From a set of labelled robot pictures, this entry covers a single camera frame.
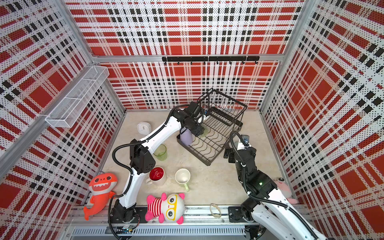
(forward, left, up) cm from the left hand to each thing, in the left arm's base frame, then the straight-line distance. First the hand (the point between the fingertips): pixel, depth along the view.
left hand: (198, 130), depth 90 cm
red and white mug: (-23, +24, -14) cm, 36 cm away
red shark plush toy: (-30, +50, -7) cm, 59 cm away
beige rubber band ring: (-38, -9, -15) cm, 42 cm away
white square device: (+9, +38, -9) cm, 40 cm away
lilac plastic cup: (-1, +8, -5) cm, 9 cm away
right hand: (-17, -20, +8) cm, 27 cm away
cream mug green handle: (-24, +9, -12) cm, 28 cm away
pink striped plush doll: (-41, +13, -8) cm, 43 cm away
